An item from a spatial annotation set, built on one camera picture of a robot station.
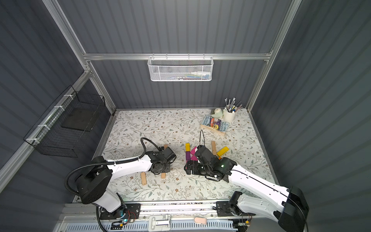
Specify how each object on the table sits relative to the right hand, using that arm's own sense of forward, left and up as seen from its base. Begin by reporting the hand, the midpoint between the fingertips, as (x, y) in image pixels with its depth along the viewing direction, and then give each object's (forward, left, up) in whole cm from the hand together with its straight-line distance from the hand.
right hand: (191, 169), depth 75 cm
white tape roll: (+45, -20, -6) cm, 50 cm away
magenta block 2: (+13, -2, -14) cm, 19 cm away
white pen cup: (+44, -29, -7) cm, 53 cm away
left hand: (+3, +14, -11) cm, 18 cm away
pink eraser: (-22, -6, -10) cm, 25 cm away
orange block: (-2, -12, +18) cm, 21 cm away
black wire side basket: (+14, +65, +17) cm, 68 cm away
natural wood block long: (+21, -15, -12) cm, 29 cm away
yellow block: (+20, +3, -12) cm, 23 cm away
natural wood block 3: (-1, +28, -13) cm, 31 cm away
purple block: (+13, +2, -13) cm, 19 cm away
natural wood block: (+21, +18, -13) cm, 31 cm away
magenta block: (+18, -1, -14) cm, 23 cm away
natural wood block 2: (+1, +17, -12) cm, 21 cm away
